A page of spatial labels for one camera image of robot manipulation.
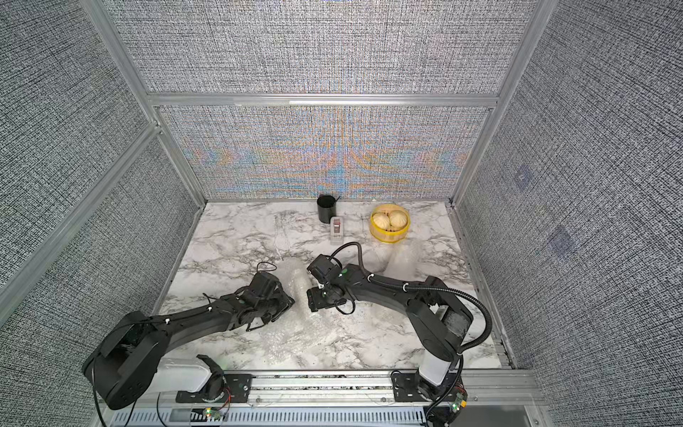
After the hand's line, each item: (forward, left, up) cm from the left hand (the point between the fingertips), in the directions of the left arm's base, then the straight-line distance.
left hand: (298, 302), depth 87 cm
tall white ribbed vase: (+11, -36, +5) cm, 38 cm away
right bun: (+32, -38, +3) cm, 50 cm away
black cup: (+39, -10, +4) cm, 40 cm away
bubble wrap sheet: (-8, 0, -2) cm, 9 cm away
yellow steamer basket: (+26, -35, +1) cm, 44 cm away
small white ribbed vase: (+1, -2, +1) cm, 3 cm away
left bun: (+32, -32, +3) cm, 45 cm away
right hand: (0, -6, +4) cm, 7 cm away
